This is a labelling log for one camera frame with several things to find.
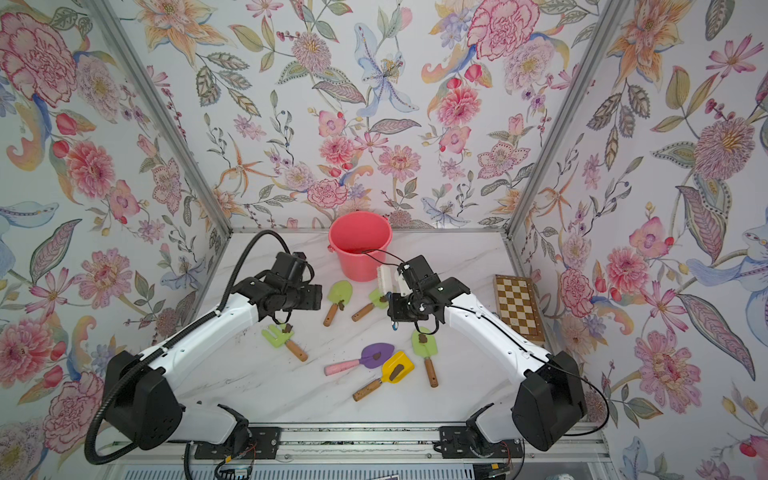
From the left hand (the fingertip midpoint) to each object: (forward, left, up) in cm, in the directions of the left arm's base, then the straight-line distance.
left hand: (317, 293), depth 85 cm
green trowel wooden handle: (+8, -4, -12) cm, 15 cm away
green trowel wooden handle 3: (-10, -32, -15) cm, 36 cm away
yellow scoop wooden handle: (-17, -22, -15) cm, 31 cm away
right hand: (-5, -21, 0) cm, 21 cm away
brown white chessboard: (+2, -62, -12) cm, 63 cm away
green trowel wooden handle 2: (+7, -17, -15) cm, 24 cm away
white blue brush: (+3, -20, +2) cm, 21 cm away
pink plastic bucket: (+20, -12, +1) cm, 23 cm away
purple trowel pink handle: (-13, -15, -15) cm, 25 cm away
